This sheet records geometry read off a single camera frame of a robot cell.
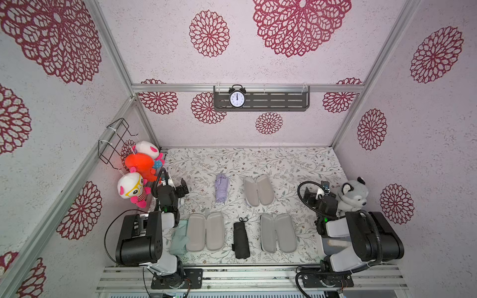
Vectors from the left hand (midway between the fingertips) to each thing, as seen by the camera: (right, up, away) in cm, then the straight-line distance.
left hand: (174, 181), depth 93 cm
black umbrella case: (+47, -20, -4) cm, 51 cm away
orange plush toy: (-13, +9, -6) cm, 16 cm away
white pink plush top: (-12, +16, +1) cm, 20 cm away
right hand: (+72, -3, -2) cm, 72 cm away
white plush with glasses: (-14, -1, -14) cm, 20 cm away
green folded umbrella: (+6, -24, -13) cm, 28 cm away
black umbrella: (+33, -27, -12) cm, 44 cm away
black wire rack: (-20, +17, -18) cm, 31 cm away
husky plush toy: (+80, -5, -15) cm, 82 cm away
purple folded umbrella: (+23, -4, +5) cm, 24 cm away
